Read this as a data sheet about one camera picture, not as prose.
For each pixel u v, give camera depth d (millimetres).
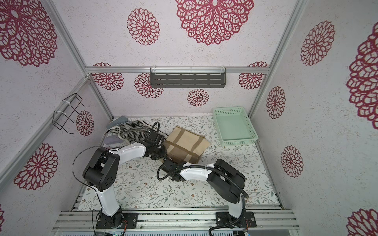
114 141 1029
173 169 685
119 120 1161
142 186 857
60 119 728
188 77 950
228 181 471
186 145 1032
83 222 745
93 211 713
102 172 494
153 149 774
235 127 1146
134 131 1114
